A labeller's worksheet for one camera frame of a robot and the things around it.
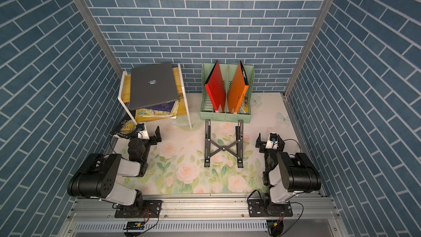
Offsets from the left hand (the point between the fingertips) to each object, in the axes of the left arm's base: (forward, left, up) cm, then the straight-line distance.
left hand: (153, 126), depth 89 cm
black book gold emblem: (+7, +23, -11) cm, 26 cm away
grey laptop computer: (+9, -3, +22) cm, 24 cm away
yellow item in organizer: (+18, -53, -8) cm, 57 cm away
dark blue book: (+9, -7, +6) cm, 13 cm away
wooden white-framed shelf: (+2, +8, +22) cm, 23 cm away
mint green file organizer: (+26, -41, +2) cm, 49 cm away
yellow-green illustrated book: (+5, +3, +5) cm, 8 cm away
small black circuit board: (-43, +1, -14) cm, 45 cm away
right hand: (-5, -64, 0) cm, 65 cm away
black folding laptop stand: (-7, -46, -11) cm, 48 cm away
